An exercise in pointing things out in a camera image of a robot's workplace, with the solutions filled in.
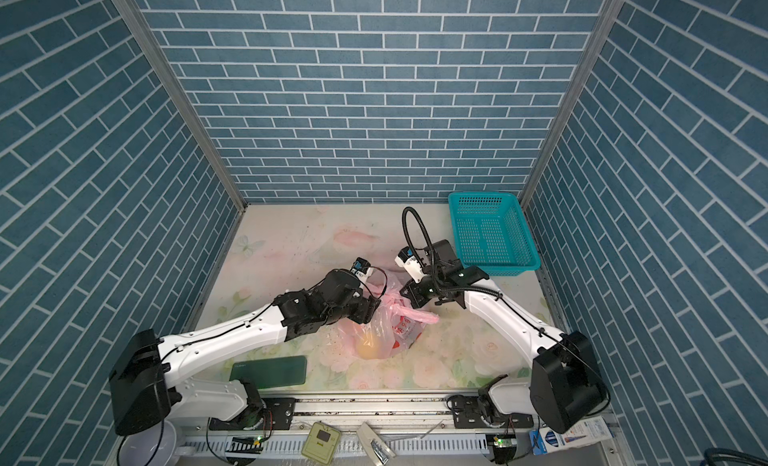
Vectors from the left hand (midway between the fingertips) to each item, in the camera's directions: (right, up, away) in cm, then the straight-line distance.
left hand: (374, 299), depth 79 cm
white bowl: (-51, -30, -14) cm, 60 cm away
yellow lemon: (-2, -14, 0) cm, 14 cm away
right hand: (+7, +2, +3) cm, 8 cm away
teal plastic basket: (+43, +18, +33) cm, 57 cm away
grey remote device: (+2, -32, -11) cm, 34 cm away
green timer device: (-11, -31, -10) cm, 35 cm away
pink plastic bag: (+5, -7, 0) cm, 8 cm away
